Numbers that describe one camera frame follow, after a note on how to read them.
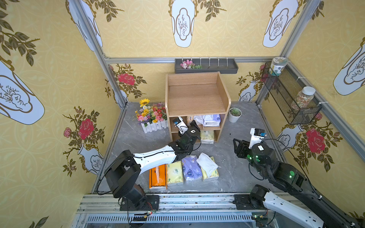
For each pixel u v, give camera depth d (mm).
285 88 902
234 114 1029
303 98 654
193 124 774
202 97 809
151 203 734
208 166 785
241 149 586
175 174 793
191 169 798
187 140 608
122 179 432
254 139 585
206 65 923
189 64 878
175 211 721
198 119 817
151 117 929
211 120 813
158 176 761
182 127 699
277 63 843
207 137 921
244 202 737
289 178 450
